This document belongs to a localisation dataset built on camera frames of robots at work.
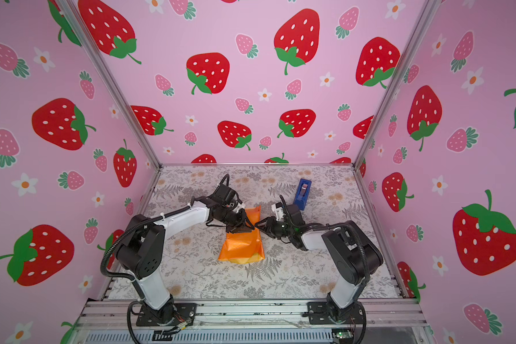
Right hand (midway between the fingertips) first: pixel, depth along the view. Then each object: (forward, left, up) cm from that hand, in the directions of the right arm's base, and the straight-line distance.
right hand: (255, 227), depth 87 cm
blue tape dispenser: (+22, -20, -3) cm, 30 cm away
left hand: (-1, 0, +1) cm, 2 cm away
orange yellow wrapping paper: (-9, +3, -2) cm, 9 cm away
